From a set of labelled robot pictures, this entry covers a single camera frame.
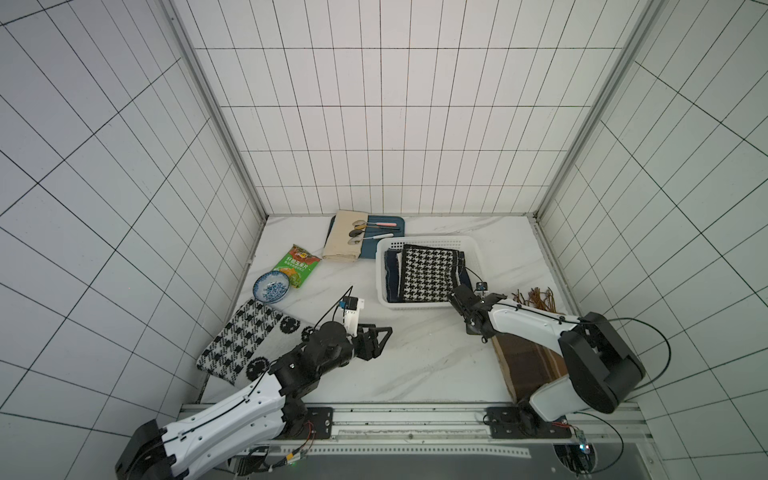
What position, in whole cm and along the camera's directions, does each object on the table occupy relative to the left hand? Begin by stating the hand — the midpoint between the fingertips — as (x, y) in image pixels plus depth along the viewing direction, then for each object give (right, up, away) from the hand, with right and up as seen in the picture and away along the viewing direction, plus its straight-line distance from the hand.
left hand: (379, 334), depth 76 cm
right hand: (+30, -2, +14) cm, 33 cm away
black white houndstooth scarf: (+16, +13, +18) cm, 27 cm away
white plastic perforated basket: (+30, +23, +23) cm, 44 cm away
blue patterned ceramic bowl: (-37, +9, +22) cm, 44 cm away
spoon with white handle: (-9, +24, +34) cm, 43 cm away
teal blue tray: (-4, +22, +36) cm, 42 cm away
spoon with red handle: (-1, +31, +40) cm, 50 cm away
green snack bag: (-30, +16, +27) cm, 43 cm away
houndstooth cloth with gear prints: (-37, -4, +7) cm, 38 cm away
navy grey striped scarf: (+4, +13, +21) cm, 25 cm away
